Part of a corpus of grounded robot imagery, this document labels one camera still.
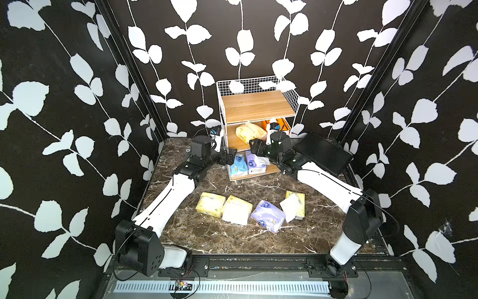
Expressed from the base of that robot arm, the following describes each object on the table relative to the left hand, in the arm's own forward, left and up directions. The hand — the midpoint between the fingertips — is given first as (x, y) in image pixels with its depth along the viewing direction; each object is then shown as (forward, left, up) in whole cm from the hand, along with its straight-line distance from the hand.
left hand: (228, 144), depth 79 cm
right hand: (+3, -11, 0) cm, 12 cm away
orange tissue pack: (+10, -25, +3) cm, 27 cm away
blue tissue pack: (+4, -5, -22) cm, 23 cm away
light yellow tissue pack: (-15, +9, -25) cm, 31 cm away
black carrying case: (+14, -60, -27) cm, 67 cm away
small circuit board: (-47, +19, -28) cm, 58 cm away
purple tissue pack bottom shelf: (+4, -14, -21) cm, 25 cm away
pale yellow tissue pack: (-19, -30, -24) cm, 43 cm away
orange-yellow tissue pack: (-19, -3, -25) cm, 32 cm away
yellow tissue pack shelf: (+9, -9, -1) cm, 12 cm away
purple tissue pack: (-23, -17, -23) cm, 37 cm away
